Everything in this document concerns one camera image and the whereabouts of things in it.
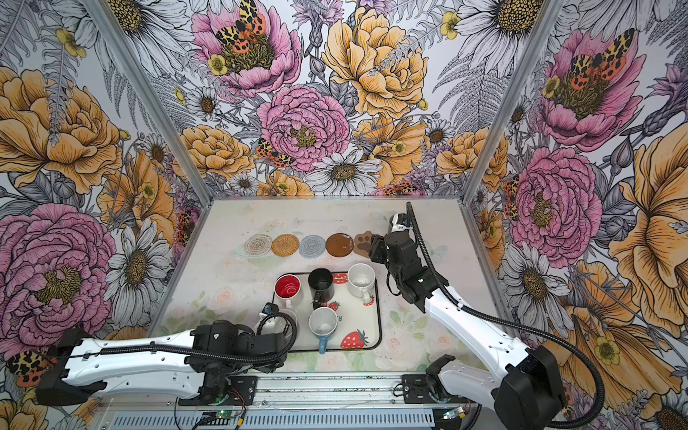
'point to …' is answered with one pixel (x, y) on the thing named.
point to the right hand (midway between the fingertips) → (378, 246)
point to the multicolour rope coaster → (258, 245)
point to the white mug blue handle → (323, 322)
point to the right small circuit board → (459, 412)
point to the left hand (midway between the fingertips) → (264, 355)
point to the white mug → (361, 280)
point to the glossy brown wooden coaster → (339, 245)
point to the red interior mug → (288, 287)
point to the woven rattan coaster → (285, 245)
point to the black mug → (321, 282)
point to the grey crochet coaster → (312, 246)
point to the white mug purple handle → (280, 322)
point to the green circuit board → (218, 417)
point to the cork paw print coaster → (362, 243)
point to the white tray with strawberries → (360, 325)
